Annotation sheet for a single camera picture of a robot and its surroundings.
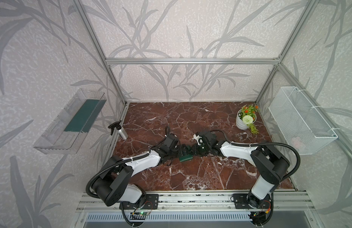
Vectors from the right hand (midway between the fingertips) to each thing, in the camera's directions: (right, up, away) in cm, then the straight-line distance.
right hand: (188, 151), depth 88 cm
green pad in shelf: (-52, +22, -19) cm, 60 cm away
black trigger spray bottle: (-46, +16, 0) cm, 49 cm away
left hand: (-3, 0, -1) cm, 3 cm away
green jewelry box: (-2, -3, -2) cm, 4 cm away
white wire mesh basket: (+52, +19, -23) cm, 60 cm away
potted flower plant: (+38, +22, +4) cm, 44 cm away
